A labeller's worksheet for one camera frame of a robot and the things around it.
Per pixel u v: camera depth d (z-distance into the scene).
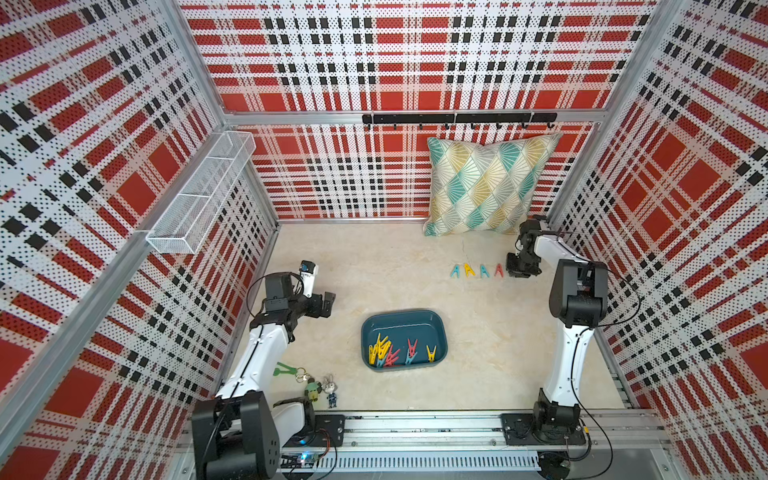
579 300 0.59
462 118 0.89
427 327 0.91
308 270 0.75
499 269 1.05
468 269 1.05
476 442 0.73
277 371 0.84
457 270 1.05
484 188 0.93
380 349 0.85
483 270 1.05
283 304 0.65
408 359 0.84
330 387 0.78
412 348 0.86
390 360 0.84
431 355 0.85
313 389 0.78
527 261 0.88
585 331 0.60
